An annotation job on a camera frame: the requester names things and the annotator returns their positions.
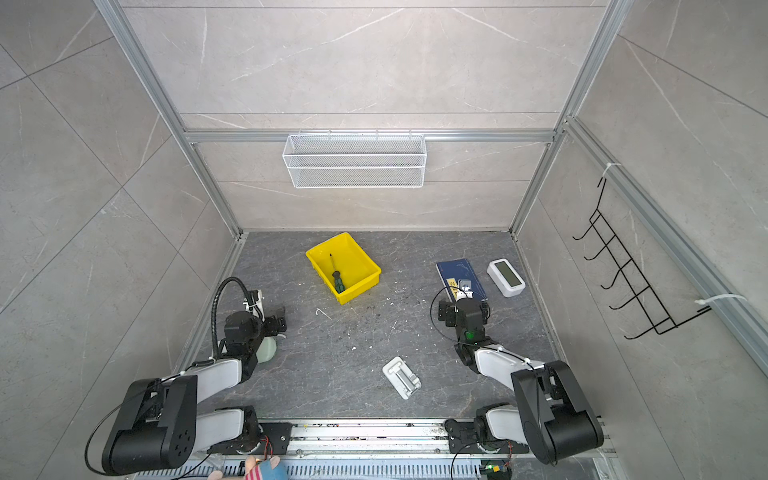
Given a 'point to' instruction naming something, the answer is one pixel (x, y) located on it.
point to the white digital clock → (506, 277)
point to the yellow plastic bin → (359, 271)
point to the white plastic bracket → (403, 379)
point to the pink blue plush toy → (269, 469)
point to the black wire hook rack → (654, 310)
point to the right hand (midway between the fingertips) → (460, 296)
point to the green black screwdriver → (339, 284)
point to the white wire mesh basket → (354, 161)
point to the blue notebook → (451, 272)
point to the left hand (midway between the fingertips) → (266, 302)
